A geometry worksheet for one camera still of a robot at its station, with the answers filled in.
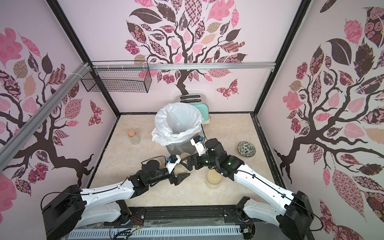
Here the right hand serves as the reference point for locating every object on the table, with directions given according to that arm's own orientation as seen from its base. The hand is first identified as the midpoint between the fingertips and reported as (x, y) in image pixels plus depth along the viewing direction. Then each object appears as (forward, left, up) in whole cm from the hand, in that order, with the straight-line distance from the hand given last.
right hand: (186, 158), depth 71 cm
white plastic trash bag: (+28, +8, -5) cm, 29 cm away
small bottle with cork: (+26, +38, -17) cm, 49 cm away
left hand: (-2, +1, -9) cm, 9 cm away
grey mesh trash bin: (+19, +2, -21) cm, 28 cm away
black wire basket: (+53, +44, +14) cm, 70 cm away
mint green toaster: (+49, -7, -4) cm, 49 cm away
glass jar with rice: (-2, +4, -7) cm, 8 cm away
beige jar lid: (+1, +1, +1) cm, 2 cm away
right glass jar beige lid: (-6, -13, -11) cm, 18 cm away
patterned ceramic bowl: (+17, -38, -20) cm, 46 cm away
